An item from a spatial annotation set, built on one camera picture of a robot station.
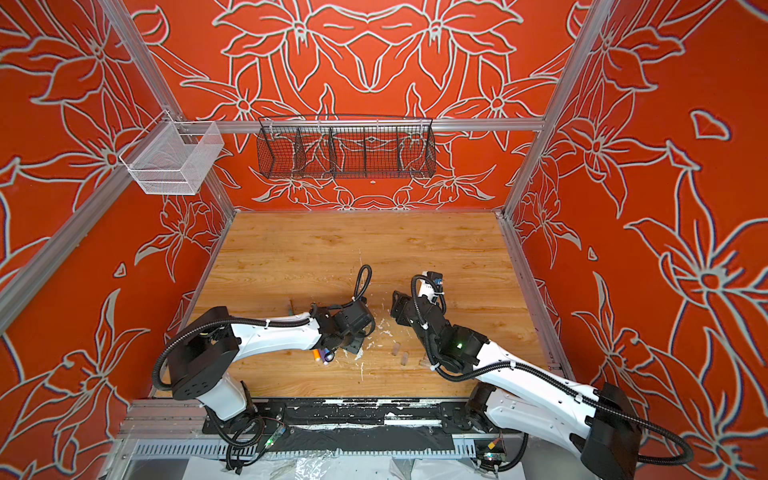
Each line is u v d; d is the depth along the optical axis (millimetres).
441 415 727
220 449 698
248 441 620
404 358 830
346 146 994
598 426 392
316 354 831
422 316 534
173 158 922
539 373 460
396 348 846
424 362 816
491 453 685
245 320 490
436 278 656
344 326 661
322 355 829
